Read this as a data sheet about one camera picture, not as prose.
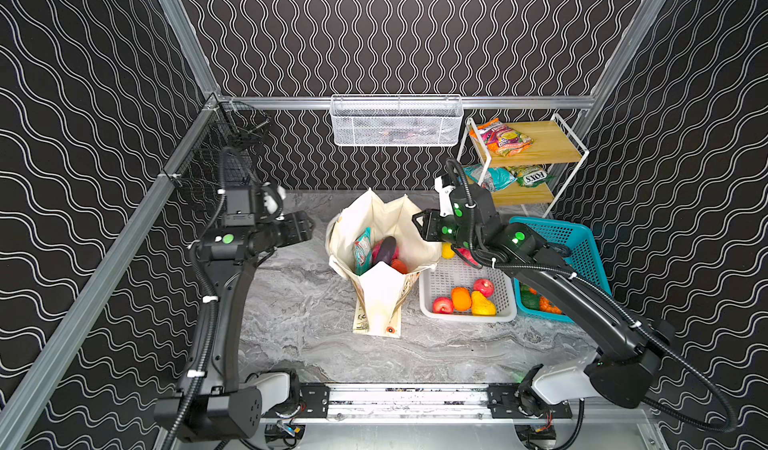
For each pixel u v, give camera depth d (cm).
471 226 50
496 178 100
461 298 87
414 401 76
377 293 70
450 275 97
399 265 88
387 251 89
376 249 94
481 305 85
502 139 84
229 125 98
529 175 100
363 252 86
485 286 90
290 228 62
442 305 84
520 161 85
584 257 94
